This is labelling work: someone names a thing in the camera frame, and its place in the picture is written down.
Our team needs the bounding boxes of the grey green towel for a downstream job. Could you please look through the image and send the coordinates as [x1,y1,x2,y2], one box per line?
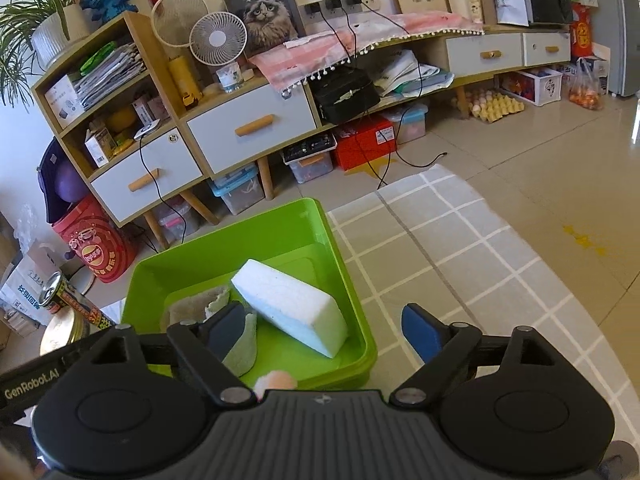
[160,285,257,377]

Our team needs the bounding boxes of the pink plush towel toy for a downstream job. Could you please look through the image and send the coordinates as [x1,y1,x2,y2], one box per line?
[254,370,297,399]

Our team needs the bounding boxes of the white foam sponge block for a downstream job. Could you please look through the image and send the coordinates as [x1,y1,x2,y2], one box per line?
[231,259,348,359]

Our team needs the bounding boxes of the glass jar gold lid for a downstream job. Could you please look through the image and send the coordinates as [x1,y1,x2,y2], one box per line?
[39,307,90,356]

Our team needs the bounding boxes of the tin can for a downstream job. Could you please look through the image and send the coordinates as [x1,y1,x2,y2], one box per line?
[38,271,116,330]

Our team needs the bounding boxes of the white paper bag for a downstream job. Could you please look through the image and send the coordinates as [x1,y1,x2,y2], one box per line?
[1,242,60,326]

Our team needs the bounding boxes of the grey checked tablecloth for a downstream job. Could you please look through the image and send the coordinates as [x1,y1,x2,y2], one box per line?
[328,166,639,445]

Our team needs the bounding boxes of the red snack bucket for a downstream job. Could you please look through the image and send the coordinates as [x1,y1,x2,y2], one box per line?
[52,194,138,284]

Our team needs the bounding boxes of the green plastic bin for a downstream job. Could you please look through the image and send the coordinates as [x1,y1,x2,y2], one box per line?
[122,198,376,390]

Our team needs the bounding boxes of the clear storage box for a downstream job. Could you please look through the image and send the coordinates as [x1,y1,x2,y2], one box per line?
[209,162,265,216]

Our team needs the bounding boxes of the purple plush toy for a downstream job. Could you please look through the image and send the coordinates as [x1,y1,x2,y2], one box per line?
[37,139,89,224]

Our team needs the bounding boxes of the wooden shelf cabinet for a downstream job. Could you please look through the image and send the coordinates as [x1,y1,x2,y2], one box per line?
[30,8,331,252]

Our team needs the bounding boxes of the red shoe box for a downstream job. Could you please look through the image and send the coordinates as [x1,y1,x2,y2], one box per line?
[334,114,396,171]

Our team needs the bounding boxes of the egg tray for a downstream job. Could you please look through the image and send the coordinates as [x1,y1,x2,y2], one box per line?
[465,89,525,124]

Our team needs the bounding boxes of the white mug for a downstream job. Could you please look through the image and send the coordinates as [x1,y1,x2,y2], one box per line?
[216,62,244,93]

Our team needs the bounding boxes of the black bag on shelf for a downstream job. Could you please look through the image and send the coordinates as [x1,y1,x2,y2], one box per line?
[310,66,381,125]

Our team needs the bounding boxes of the low tv cabinet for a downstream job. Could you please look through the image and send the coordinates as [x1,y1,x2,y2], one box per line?
[299,22,574,126]

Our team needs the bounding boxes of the pink table runner cloth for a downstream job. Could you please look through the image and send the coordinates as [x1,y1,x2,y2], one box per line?
[250,11,484,92]

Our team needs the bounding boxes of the bag of oranges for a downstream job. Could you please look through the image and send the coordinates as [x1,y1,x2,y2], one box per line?
[567,56,608,110]

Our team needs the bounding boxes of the white desk fan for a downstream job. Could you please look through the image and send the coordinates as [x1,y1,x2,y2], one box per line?
[190,11,247,73]

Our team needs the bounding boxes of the round hand fan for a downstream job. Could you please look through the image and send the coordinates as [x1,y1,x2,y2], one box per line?
[151,0,208,48]

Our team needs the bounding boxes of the potted green plant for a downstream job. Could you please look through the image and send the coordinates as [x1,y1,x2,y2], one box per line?
[1,0,79,106]

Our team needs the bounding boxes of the cat picture frame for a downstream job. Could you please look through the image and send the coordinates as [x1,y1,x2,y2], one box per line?
[222,0,307,58]

